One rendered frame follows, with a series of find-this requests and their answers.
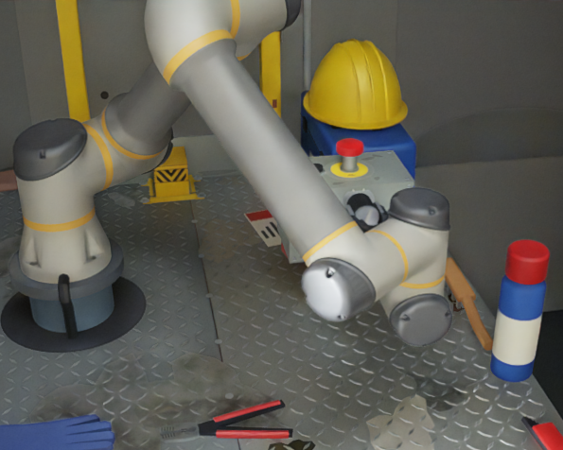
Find white red warning block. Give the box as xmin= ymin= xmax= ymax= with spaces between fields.
xmin=244 ymin=209 xmax=285 ymax=248

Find red stop button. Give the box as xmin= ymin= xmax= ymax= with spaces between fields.
xmin=335 ymin=138 xmax=365 ymax=172

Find grey toe board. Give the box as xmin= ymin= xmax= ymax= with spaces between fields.
xmin=414 ymin=150 xmax=563 ymax=314

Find grey control box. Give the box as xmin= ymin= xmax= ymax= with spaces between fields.
xmin=279 ymin=149 xmax=416 ymax=260

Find blue box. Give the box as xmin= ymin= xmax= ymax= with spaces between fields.
xmin=300 ymin=90 xmax=417 ymax=182

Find yellow hard hat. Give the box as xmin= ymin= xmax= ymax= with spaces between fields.
xmin=302 ymin=39 xmax=409 ymax=130

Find grey vertical pipe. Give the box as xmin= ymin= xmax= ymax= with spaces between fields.
xmin=303 ymin=0 xmax=312 ymax=91

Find dark crumpled scrap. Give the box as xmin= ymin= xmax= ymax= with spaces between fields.
xmin=267 ymin=439 xmax=316 ymax=450

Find blue white red-capped bottle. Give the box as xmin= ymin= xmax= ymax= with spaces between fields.
xmin=490 ymin=238 xmax=552 ymax=383

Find blue glove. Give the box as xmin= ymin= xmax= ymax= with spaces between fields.
xmin=0 ymin=413 xmax=116 ymax=450

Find red black utility knife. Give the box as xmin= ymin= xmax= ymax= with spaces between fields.
xmin=519 ymin=415 xmax=563 ymax=450

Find black white mode switch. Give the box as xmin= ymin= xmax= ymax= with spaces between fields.
xmin=345 ymin=189 xmax=390 ymax=232

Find yellow chevron post base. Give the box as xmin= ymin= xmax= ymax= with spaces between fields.
xmin=142 ymin=146 xmax=205 ymax=205

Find yellow rail post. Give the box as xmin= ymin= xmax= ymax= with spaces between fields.
xmin=259 ymin=31 xmax=283 ymax=119
xmin=55 ymin=0 xmax=92 ymax=121

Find red black handled pliers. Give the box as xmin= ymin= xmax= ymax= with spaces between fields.
xmin=158 ymin=398 xmax=294 ymax=444

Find wooden handle tool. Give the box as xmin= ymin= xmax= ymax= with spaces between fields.
xmin=444 ymin=256 xmax=495 ymax=353

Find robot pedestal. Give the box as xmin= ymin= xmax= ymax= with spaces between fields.
xmin=0 ymin=243 xmax=148 ymax=354

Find black cable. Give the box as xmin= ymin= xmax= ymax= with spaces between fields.
xmin=57 ymin=273 xmax=79 ymax=339

